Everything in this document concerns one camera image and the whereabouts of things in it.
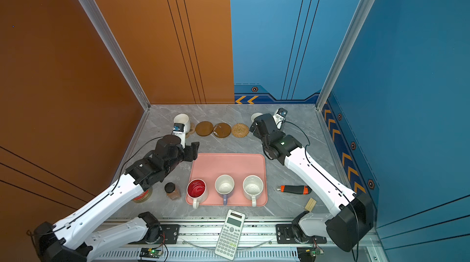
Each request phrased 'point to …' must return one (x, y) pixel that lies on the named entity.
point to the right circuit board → (308, 254)
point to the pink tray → (189, 202)
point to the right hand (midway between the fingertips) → (260, 126)
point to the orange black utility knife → (294, 189)
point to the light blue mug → (255, 115)
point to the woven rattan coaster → (240, 130)
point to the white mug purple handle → (224, 184)
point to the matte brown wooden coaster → (204, 128)
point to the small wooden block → (310, 204)
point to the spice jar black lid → (172, 191)
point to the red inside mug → (197, 191)
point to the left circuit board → (150, 252)
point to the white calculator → (228, 242)
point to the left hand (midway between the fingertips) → (193, 141)
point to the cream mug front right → (253, 187)
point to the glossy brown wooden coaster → (222, 130)
